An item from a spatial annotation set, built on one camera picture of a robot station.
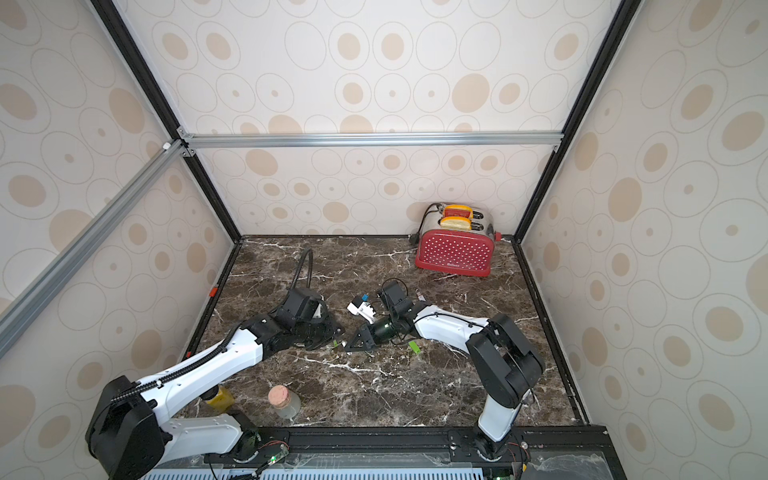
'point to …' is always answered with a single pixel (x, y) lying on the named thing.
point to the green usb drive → (414, 346)
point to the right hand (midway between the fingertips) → (348, 357)
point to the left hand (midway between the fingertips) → (353, 330)
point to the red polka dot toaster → (457, 239)
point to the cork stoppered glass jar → (286, 403)
